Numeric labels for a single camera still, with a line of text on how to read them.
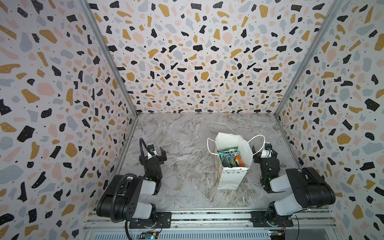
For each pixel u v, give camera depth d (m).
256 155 0.82
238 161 0.81
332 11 0.72
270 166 0.69
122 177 0.44
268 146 0.76
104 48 0.82
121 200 0.43
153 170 0.65
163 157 0.83
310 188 0.46
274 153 0.83
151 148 0.75
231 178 0.73
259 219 0.74
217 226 0.73
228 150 0.85
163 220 0.73
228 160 0.82
